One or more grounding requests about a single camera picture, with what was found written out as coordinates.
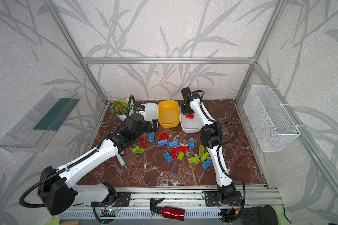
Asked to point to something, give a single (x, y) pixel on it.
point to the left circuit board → (109, 213)
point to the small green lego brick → (180, 155)
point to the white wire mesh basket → (274, 129)
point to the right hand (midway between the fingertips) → (187, 108)
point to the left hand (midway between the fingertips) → (152, 115)
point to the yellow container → (168, 112)
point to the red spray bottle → (172, 213)
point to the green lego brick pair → (137, 149)
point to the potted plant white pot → (119, 108)
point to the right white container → (190, 125)
